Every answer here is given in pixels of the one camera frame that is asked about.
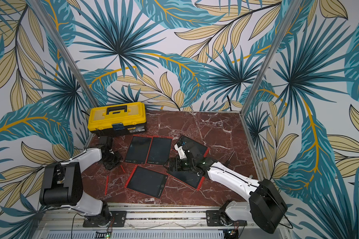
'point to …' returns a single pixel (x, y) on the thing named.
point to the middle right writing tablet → (189, 178)
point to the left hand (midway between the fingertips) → (121, 164)
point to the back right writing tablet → (174, 149)
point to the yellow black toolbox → (117, 119)
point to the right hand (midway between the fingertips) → (169, 164)
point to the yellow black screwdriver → (230, 158)
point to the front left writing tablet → (147, 181)
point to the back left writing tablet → (159, 151)
